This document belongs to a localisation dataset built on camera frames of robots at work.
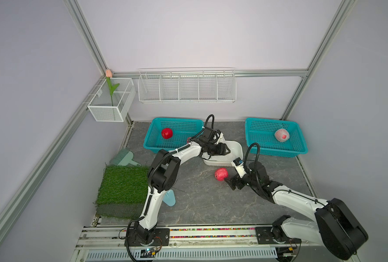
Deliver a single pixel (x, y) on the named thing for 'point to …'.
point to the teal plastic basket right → (262, 131)
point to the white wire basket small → (106, 107)
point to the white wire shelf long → (187, 85)
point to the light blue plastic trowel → (169, 198)
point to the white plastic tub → (225, 160)
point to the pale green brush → (123, 158)
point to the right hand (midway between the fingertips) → (230, 172)
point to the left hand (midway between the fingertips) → (228, 152)
